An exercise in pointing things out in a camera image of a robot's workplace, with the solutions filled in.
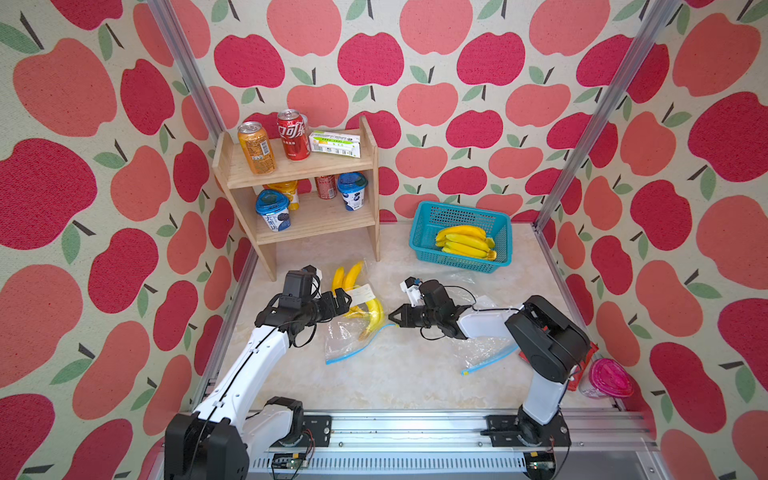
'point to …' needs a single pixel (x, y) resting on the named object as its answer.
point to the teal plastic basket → (429, 217)
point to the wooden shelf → (321, 218)
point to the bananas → (372, 308)
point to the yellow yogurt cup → (290, 188)
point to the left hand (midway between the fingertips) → (341, 306)
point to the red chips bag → (573, 382)
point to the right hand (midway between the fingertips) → (389, 320)
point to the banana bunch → (466, 241)
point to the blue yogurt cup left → (274, 205)
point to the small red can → (327, 186)
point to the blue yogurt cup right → (352, 186)
